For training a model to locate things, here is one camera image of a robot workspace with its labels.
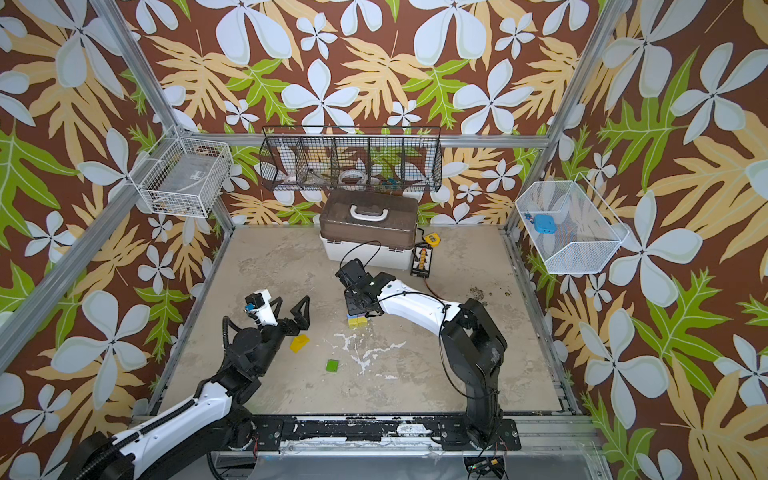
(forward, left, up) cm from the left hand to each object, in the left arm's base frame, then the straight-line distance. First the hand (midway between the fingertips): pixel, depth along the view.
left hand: (292, 295), depth 79 cm
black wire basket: (+45, -14, +11) cm, 48 cm away
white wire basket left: (+31, +34, +15) cm, 48 cm away
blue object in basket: (+20, -72, +8) cm, 75 cm away
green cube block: (-12, -10, -19) cm, 25 cm away
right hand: (+4, -16, -10) cm, 19 cm away
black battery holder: (+24, -39, -17) cm, 49 cm away
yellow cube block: (+1, -18, -16) cm, 24 cm away
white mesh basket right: (+12, -78, +12) cm, 80 cm away
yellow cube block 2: (0, -15, -16) cm, 22 cm away
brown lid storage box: (+24, -23, +2) cm, 33 cm away
